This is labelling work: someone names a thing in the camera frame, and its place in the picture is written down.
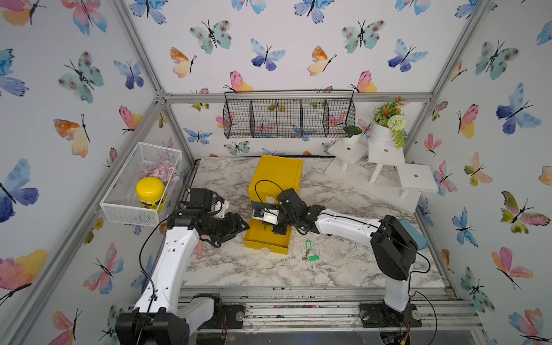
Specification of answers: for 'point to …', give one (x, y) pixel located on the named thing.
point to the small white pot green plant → (353, 132)
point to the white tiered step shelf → (381, 175)
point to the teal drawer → (262, 205)
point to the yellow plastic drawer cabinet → (274, 175)
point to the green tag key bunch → (308, 248)
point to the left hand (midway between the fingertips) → (244, 228)
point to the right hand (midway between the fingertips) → (265, 216)
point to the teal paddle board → (420, 240)
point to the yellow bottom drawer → (260, 236)
